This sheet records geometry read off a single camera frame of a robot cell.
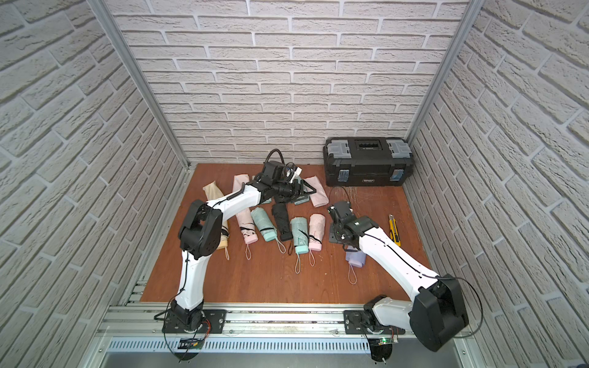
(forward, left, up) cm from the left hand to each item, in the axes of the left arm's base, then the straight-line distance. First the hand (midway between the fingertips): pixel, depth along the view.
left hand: (317, 192), depth 88 cm
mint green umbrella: (-7, +21, -13) cm, 26 cm away
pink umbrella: (-10, 0, -13) cm, 17 cm away
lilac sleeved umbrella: (-21, -15, -15) cm, 30 cm away
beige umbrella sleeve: (+10, +47, -13) cm, 50 cm away
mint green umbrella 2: (-9, +7, -13) cm, 17 cm away
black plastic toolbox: (+16, -23, +2) cm, 28 cm away
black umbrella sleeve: (-3, +7, -2) cm, 8 cm away
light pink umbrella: (-10, +28, -14) cm, 33 cm away
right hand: (-15, -9, -6) cm, 19 cm away
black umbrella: (-3, +15, -14) cm, 21 cm away
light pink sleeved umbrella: (+18, +37, -14) cm, 43 cm away
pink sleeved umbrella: (+8, -3, -14) cm, 16 cm away
